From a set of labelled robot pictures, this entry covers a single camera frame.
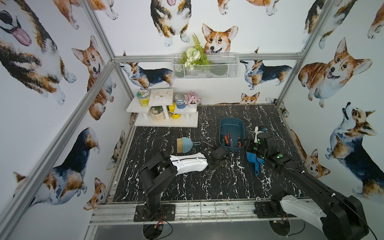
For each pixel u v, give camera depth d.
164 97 0.96
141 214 0.73
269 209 0.71
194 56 0.78
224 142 0.96
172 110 1.02
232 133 1.03
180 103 0.95
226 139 0.98
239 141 0.99
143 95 0.95
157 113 1.09
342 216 0.39
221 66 0.93
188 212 0.75
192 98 0.90
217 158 0.68
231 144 0.98
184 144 0.99
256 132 0.76
